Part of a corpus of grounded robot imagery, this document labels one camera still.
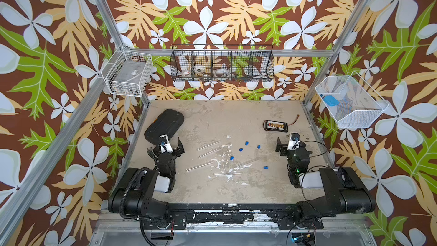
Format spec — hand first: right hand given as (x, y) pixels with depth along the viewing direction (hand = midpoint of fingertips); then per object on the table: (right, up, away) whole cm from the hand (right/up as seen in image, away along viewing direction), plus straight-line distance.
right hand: (287, 138), depth 90 cm
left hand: (-63, 0, -2) cm, 63 cm away
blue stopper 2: (-21, -4, +8) cm, 23 cm away
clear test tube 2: (-43, -9, +5) cm, 44 cm away
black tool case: (-69, +7, +11) cm, 71 cm away
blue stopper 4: (-24, -7, +6) cm, 26 cm away
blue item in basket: (+21, +20, -4) cm, 29 cm away
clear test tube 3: (-54, -17, -1) cm, 56 cm away
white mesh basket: (+28, +18, -8) cm, 35 cm away
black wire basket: (-35, +43, +7) cm, 56 cm away
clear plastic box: (-82, +35, -4) cm, 89 cm away
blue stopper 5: (-12, -16, 0) cm, 20 cm away
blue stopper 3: (-13, -6, +8) cm, 17 cm away
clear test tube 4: (-33, -19, -2) cm, 38 cm away
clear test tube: (-44, -6, +9) cm, 45 cm away
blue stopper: (-29, -12, +3) cm, 32 cm away
